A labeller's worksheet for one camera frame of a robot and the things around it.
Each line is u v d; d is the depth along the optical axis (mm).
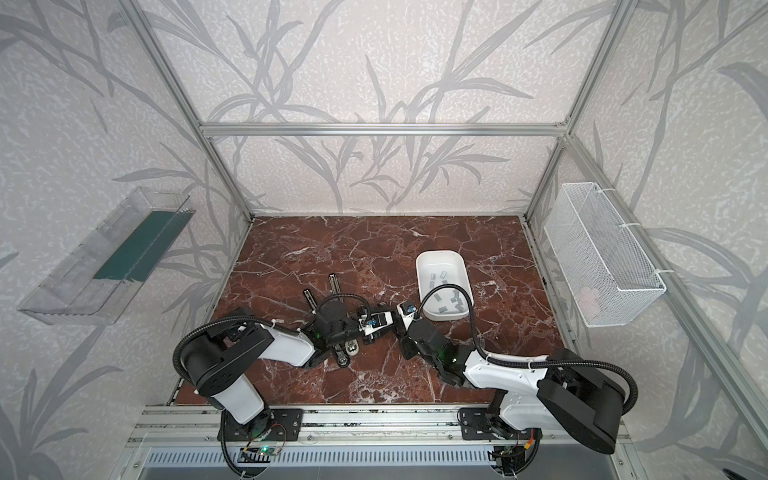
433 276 1036
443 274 1023
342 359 828
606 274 613
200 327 951
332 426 753
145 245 645
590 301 730
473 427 737
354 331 735
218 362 458
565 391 424
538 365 475
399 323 724
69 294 602
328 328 679
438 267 1050
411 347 743
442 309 943
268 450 705
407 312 728
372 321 706
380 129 969
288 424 736
